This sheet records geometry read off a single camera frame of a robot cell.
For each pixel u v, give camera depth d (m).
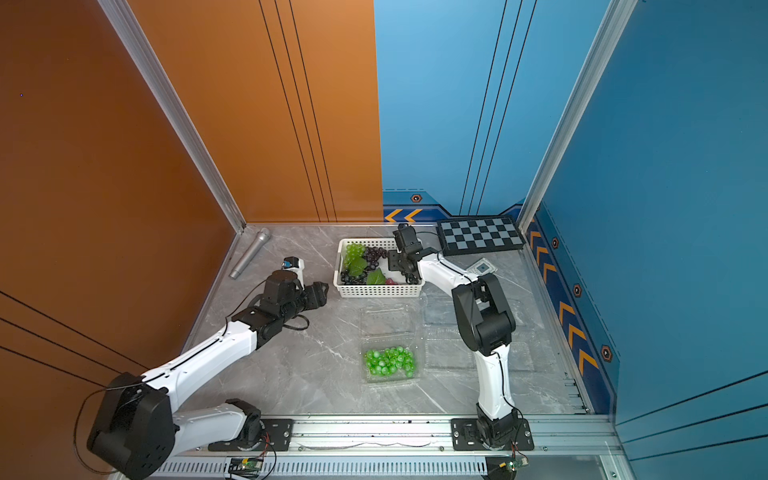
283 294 0.65
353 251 1.05
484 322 0.53
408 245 0.78
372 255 1.05
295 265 0.76
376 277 0.97
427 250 0.74
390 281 0.99
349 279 0.98
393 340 0.89
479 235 1.13
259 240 1.12
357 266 1.00
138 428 0.40
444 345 0.89
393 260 0.89
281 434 0.74
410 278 1.00
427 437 0.75
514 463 0.70
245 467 0.72
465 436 0.73
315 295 0.76
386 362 0.81
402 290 0.94
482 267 1.05
